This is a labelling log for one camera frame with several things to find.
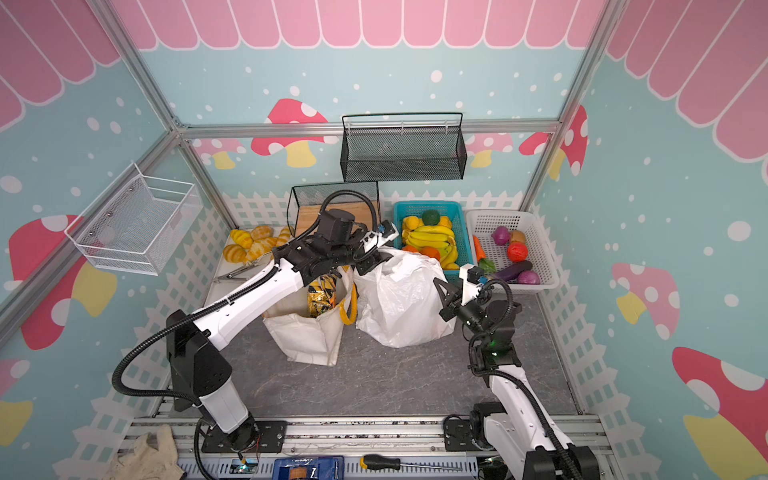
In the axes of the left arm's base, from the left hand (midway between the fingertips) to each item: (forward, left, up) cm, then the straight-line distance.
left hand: (383, 251), depth 79 cm
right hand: (-8, -13, -2) cm, 15 cm away
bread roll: (+18, +56, -23) cm, 63 cm away
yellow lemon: (+28, -9, -16) cm, 34 cm away
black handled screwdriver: (-44, -1, -24) cm, 51 cm away
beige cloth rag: (-45, +55, -26) cm, 76 cm away
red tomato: (+18, -46, -20) cm, 53 cm away
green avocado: (+32, -16, -18) cm, 40 cm away
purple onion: (+28, -43, -22) cm, 55 cm away
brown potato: (+28, -49, -22) cm, 60 cm away
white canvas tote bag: (-18, +19, -15) cm, 31 cm away
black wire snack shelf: (+35, +31, -15) cm, 50 cm away
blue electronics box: (-46, +15, -20) cm, 53 cm away
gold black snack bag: (-6, +18, -12) cm, 22 cm away
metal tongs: (+9, +55, -25) cm, 61 cm away
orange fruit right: (+16, -16, -19) cm, 29 cm away
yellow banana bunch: (+22, -18, -18) cm, 34 cm away
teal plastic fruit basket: (+38, -11, -18) cm, 43 cm away
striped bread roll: (+24, +55, -23) cm, 65 cm away
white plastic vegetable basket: (+40, -40, -27) cm, 63 cm away
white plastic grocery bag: (-10, -5, -9) cm, 14 cm away
